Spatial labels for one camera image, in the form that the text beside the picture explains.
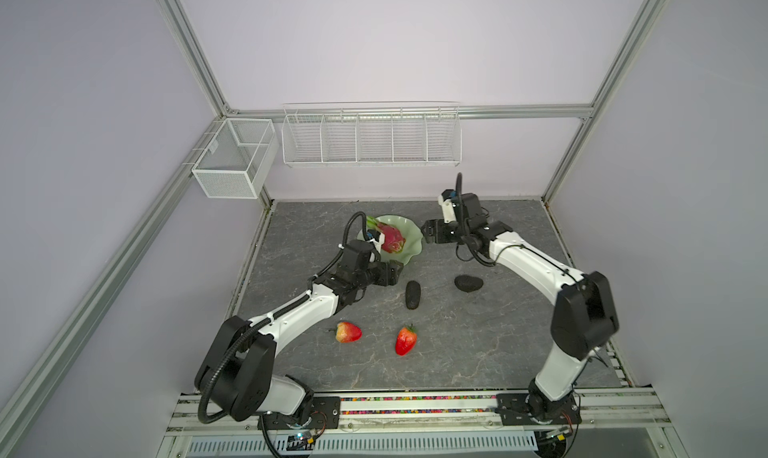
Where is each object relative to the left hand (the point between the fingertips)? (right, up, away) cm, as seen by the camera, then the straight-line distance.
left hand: (393, 267), depth 85 cm
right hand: (+12, +11, +4) cm, 17 cm away
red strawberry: (+3, -19, -5) cm, 20 cm away
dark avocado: (+6, -9, +6) cm, 13 cm away
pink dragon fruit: (0, +7, +14) cm, 15 cm away
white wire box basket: (-52, +33, +11) cm, 62 cm away
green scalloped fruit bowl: (+6, +10, +19) cm, 22 cm away
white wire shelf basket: (-4, +43, +13) cm, 45 cm away
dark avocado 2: (+24, -6, +8) cm, 26 cm away
